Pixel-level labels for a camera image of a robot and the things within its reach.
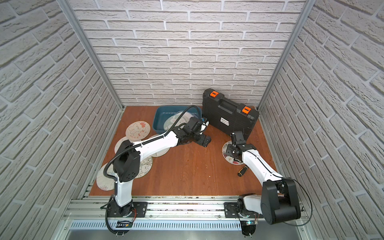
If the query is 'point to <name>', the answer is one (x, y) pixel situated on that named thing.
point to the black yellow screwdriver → (242, 171)
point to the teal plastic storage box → (162, 112)
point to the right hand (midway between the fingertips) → (234, 151)
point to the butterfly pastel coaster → (105, 182)
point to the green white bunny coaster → (185, 117)
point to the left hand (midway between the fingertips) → (207, 135)
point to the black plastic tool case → (222, 112)
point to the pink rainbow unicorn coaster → (119, 142)
